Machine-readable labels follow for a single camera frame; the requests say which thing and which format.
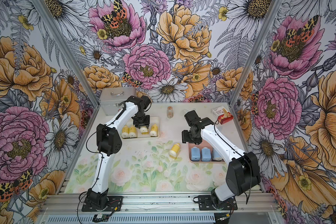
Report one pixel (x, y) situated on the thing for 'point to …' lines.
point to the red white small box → (223, 115)
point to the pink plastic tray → (203, 144)
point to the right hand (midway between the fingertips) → (187, 143)
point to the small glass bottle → (170, 112)
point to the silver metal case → (111, 97)
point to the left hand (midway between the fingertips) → (143, 130)
